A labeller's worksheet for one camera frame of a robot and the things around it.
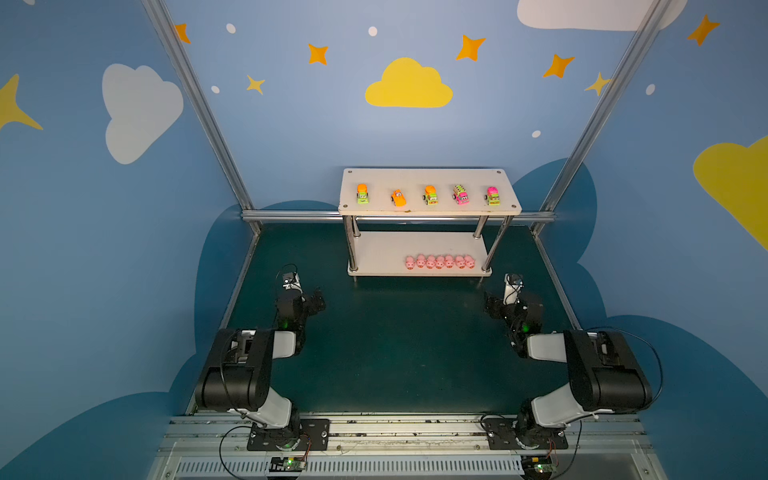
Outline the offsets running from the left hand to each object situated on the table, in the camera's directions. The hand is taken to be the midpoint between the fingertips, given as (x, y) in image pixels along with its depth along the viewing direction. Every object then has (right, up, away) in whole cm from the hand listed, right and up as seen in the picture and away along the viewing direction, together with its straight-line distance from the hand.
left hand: (308, 290), depth 95 cm
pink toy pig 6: (+51, +9, +6) cm, 52 cm away
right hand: (+63, 0, 0) cm, 63 cm away
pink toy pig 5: (+47, +9, +6) cm, 48 cm away
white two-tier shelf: (+24, +13, +8) cm, 28 cm away
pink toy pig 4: (+44, +9, +6) cm, 45 cm away
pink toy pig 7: (+54, +9, +6) cm, 55 cm away
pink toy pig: (+33, +9, +6) cm, 35 cm away
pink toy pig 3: (+40, +9, +6) cm, 42 cm away
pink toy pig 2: (+37, +9, +6) cm, 39 cm away
